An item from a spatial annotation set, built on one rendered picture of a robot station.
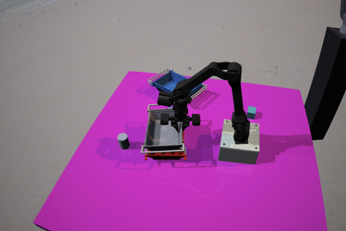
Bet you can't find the red plastic tray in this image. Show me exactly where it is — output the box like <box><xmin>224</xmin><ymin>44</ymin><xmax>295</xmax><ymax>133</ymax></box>
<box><xmin>145</xmin><ymin>131</ymin><xmax>186</xmax><ymax>161</ymax></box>

